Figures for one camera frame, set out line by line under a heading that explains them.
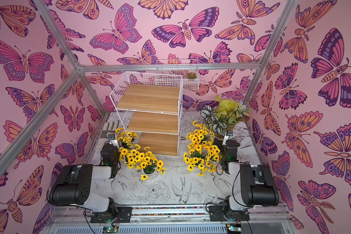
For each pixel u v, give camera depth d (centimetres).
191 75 92
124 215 73
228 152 71
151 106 67
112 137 79
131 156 81
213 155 81
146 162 78
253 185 44
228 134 79
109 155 72
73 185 46
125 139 89
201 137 87
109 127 109
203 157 82
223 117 85
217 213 73
